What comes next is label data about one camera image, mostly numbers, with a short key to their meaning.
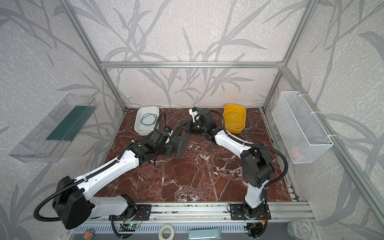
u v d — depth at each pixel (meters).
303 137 0.62
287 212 0.75
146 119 1.12
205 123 0.69
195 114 0.79
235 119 1.12
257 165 0.47
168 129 0.72
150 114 1.16
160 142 0.62
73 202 0.38
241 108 1.14
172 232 0.68
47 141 0.64
